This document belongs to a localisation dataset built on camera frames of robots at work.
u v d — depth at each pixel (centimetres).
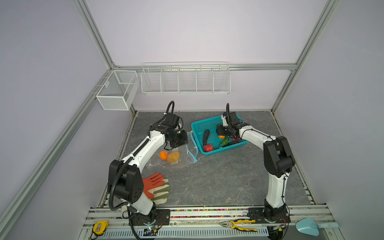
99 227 70
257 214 74
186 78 99
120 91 102
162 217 74
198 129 104
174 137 71
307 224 71
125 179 44
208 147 91
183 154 90
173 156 89
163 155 91
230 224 71
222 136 94
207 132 105
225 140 99
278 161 53
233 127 76
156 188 83
